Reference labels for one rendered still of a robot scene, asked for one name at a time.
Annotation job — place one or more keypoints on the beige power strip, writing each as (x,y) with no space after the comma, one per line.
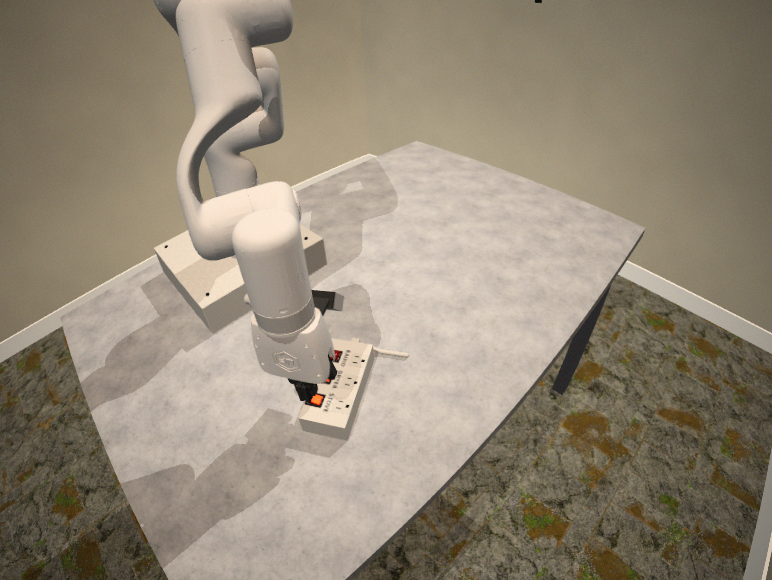
(333,410)

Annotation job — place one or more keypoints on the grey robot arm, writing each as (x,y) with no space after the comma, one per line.
(216,37)

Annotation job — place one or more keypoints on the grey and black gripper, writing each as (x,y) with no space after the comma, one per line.
(303,356)

